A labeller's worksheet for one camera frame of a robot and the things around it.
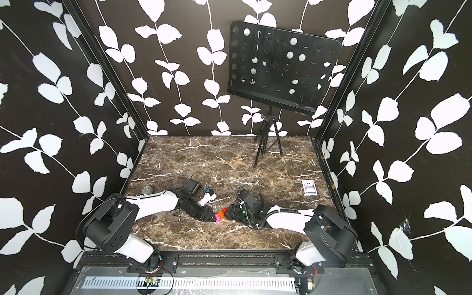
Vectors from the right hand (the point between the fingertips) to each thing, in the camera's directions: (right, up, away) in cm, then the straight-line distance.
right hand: (226, 214), depth 83 cm
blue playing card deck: (+43, +10, +13) cm, 46 cm away
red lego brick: (-1, 0, +7) cm, 7 cm away
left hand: (-6, -2, +3) cm, 7 cm away
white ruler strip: (+3, -23, -13) cm, 26 cm away
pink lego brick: (-3, -2, +1) cm, 4 cm away
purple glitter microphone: (-41, +9, +9) cm, 43 cm away
